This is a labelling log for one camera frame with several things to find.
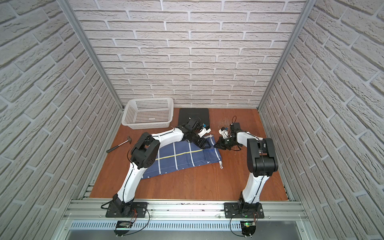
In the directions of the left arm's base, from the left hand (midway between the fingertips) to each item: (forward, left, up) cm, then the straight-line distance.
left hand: (209, 143), depth 95 cm
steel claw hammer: (+5, +55, -4) cm, 56 cm away
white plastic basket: (+24, +44, +3) cm, 50 cm away
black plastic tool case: (+25, +5, 0) cm, 26 cm away
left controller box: (-43, +45, -4) cm, 62 cm away
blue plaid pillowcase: (-7, +17, -4) cm, 19 cm away
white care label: (-13, -6, -2) cm, 15 cm away
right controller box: (-45, -16, -5) cm, 48 cm away
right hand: (-1, -5, -1) cm, 5 cm away
